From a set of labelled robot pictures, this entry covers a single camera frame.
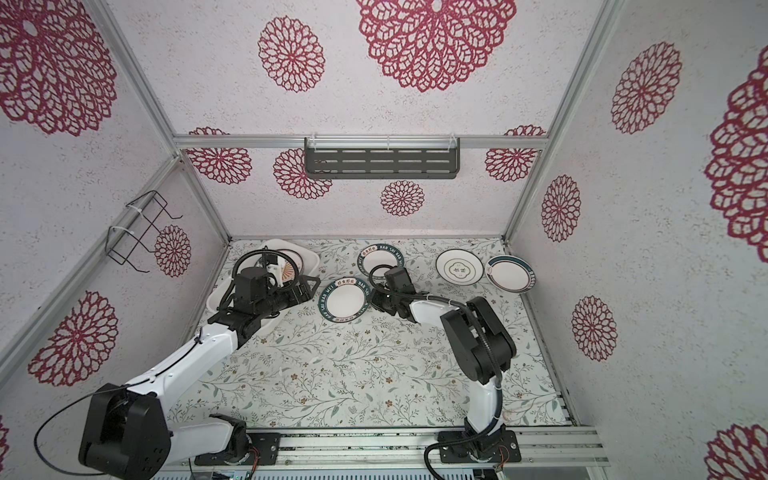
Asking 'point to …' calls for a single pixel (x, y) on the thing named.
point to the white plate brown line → (459, 266)
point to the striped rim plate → (510, 274)
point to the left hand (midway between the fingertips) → (310, 288)
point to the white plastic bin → (263, 256)
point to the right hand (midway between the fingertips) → (365, 292)
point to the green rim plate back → (376, 259)
